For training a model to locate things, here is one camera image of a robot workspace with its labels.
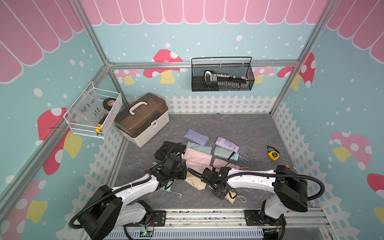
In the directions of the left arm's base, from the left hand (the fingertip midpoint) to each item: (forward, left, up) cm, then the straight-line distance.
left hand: (187, 173), depth 86 cm
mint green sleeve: (+19, -7, -2) cm, 20 cm away
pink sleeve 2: (+8, -6, -3) cm, 11 cm away
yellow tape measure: (+13, -55, -1) cm, 56 cm away
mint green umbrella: (-11, +8, +8) cm, 16 cm away
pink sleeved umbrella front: (+7, -19, +1) cm, 20 cm away
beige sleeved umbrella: (-15, -22, +11) cm, 28 cm away
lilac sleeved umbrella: (+21, -26, -1) cm, 33 cm away
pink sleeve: (+13, -4, -2) cm, 14 cm away
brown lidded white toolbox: (+27, +27, +16) cm, 42 cm away
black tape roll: (+26, +42, +30) cm, 58 cm away
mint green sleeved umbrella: (+13, -25, 0) cm, 28 cm away
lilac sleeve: (+27, -5, -1) cm, 27 cm away
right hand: (-9, -20, -2) cm, 22 cm away
